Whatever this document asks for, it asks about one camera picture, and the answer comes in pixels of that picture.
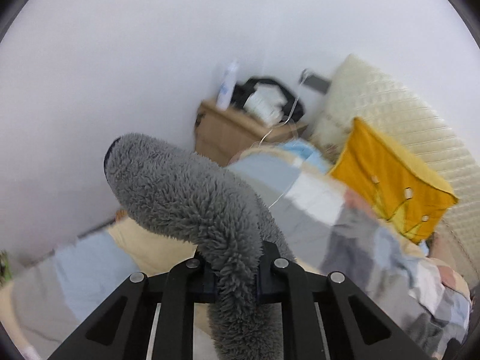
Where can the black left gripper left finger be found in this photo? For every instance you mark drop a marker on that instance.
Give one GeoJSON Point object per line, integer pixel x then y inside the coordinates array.
{"type": "Point", "coordinates": [145, 317]}

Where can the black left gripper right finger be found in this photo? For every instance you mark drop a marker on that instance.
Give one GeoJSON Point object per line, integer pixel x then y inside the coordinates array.
{"type": "Point", "coordinates": [327, 316]}

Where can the grey fleece jacket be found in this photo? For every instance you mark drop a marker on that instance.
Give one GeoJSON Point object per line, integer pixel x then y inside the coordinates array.
{"type": "Point", "coordinates": [183, 195]}

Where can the patchwork checked bed quilt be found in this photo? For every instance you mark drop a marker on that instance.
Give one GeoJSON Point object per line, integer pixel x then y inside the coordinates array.
{"type": "Point", "coordinates": [327, 227]}

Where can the yellow crown cushion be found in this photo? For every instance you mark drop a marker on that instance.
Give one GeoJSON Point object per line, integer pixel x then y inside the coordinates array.
{"type": "Point", "coordinates": [398, 185]}

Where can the wooden bedside table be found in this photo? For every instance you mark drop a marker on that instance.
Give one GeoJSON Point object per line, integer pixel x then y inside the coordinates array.
{"type": "Point", "coordinates": [221, 135]}

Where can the cream quilted headboard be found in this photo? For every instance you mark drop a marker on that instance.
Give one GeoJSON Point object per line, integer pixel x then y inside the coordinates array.
{"type": "Point", "coordinates": [360, 89]}

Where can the black bag on nightstand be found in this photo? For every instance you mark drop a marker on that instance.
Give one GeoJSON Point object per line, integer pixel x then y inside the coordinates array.
{"type": "Point", "coordinates": [268, 101]}

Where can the white spray bottle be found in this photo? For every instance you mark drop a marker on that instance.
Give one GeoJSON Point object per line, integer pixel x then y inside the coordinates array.
{"type": "Point", "coordinates": [227, 86]}

